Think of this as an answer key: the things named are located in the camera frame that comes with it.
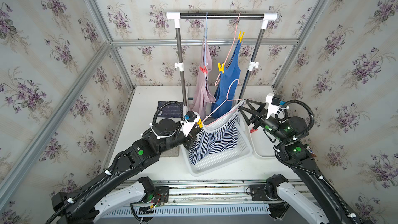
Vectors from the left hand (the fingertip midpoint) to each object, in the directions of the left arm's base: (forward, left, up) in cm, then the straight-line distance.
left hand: (201, 127), depth 63 cm
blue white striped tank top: (+3, -8, -14) cm, 17 cm away
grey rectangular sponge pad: (0, +16, -27) cm, 32 cm away
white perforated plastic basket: (-6, -6, -27) cm, 28 cm away
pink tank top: (+16, -2, +2) cm, 17 cm away
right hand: (+6, -18, +8) cm, 21 cm away
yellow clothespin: (-1, +1, +4) cm, 5 cm away
